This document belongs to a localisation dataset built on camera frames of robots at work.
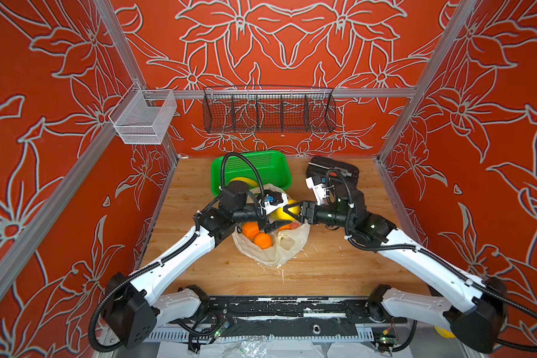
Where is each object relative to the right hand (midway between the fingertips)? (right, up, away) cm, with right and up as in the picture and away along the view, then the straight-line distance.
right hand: (285, 210), depth 66 cm
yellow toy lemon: (-2, -1, -1) cm, 2 cm away
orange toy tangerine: (-7, -15, +19) cm, 25 cm away
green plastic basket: (-4, +16, +48) cm, 50 cm away
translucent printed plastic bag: (+1, -15, +15) cm, 21 cm away
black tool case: (+28, +9, +36) cm, 47 cm away
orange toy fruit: (0, -5, 0) cm, 5 cm away
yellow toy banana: (-17, +9, +41) cm, 45 cm away
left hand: (0, +1, +3) cm, 3 cm away
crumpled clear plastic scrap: (-11, -43, +1) cm, 44 cm away
